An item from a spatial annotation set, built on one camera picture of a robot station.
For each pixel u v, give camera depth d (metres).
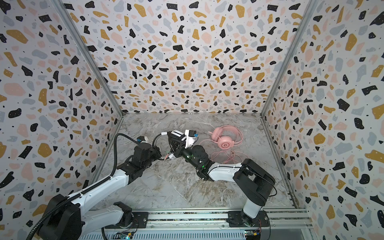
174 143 0.76
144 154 0.64
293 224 0.75
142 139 0.75
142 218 0.74
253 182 0.47
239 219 0.75
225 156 0.98
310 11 0.72
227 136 0.98
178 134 0.80
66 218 0.40
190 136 0.70
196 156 0.61
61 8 0.69
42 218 0.41
